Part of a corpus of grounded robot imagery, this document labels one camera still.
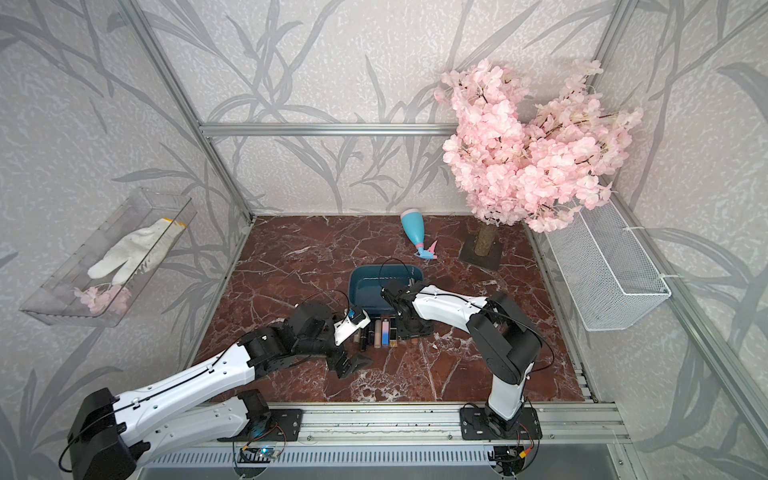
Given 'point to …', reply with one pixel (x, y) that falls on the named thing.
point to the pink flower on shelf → (105, 297)
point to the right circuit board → (507, 459)
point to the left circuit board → (262, 454)
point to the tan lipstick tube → (377, 333)
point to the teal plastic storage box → (366, 284)
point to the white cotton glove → (139, 250)
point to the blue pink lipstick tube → (385, 332)
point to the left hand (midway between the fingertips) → (363, 348)
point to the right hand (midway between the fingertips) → (409, 332)
